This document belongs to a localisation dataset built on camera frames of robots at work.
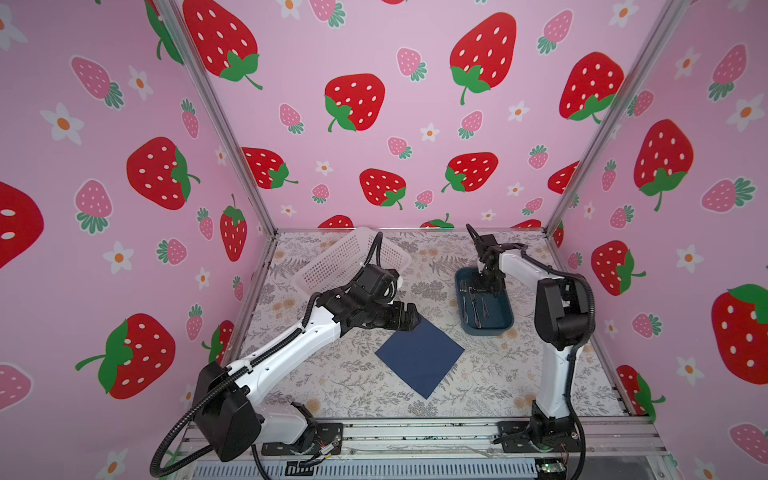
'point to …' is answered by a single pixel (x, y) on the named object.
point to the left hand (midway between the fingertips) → (410, 318)
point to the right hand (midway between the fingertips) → (481, 289)
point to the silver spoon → (486, 312)
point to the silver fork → (472, 293)
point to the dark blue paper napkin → (422, 356)
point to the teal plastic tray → (480, 312)
